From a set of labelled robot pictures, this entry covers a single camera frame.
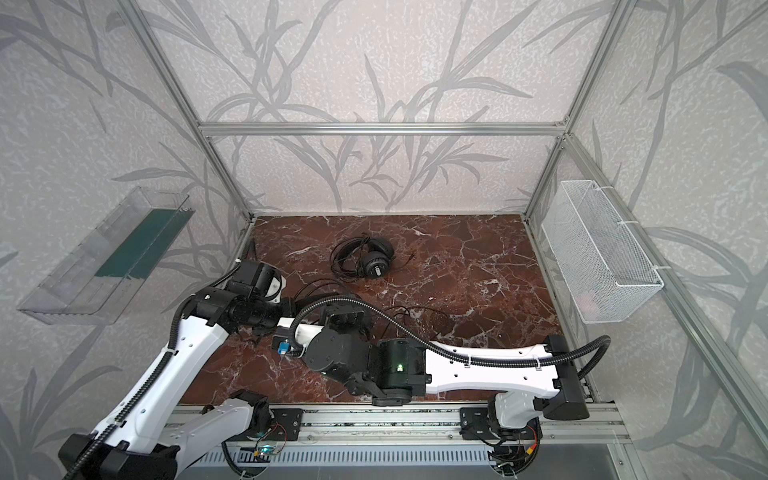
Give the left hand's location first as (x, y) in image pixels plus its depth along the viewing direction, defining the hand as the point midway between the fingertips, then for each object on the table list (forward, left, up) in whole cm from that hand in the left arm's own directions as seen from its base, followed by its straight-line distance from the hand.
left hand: (305, 310), depth 75 cm
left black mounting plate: (-23, +3, -16) cm, 28 cm away
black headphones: (+27, -11, -13) cm, 32 cm away
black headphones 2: (+2, +1, +2) cm, 3 cm away
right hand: (-3, -10, +17) cm, 20 cm away
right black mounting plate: (-22, -43, -17) cm, 51 cm away
